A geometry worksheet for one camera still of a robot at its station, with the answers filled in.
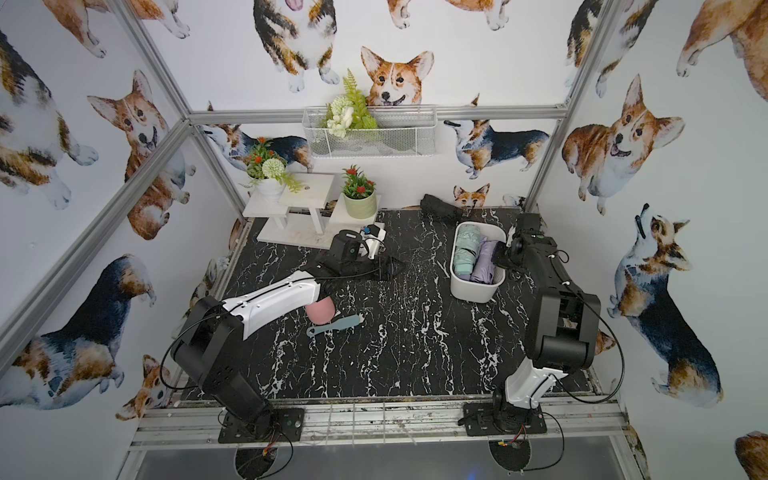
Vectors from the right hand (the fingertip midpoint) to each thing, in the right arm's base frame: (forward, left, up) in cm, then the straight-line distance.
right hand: (496, 253), depth 92 cm
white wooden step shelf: (+13, +62, +9) cm, 64 cm away
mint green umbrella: (+1, +9, +1) cm, 9 cm away
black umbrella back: (+28, +15, -9) cm, 33 cm away
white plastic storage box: (-11, +9, -3) cm, 14 cm away
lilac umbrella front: (-4, +4, -3) cm, 6 cm away
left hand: (-6, +29, +7) cm, 30 cm away
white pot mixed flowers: (+18, +70, +19) cm, 75 cm away
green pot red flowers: (+12, +41, +15) cm, 45 cm away
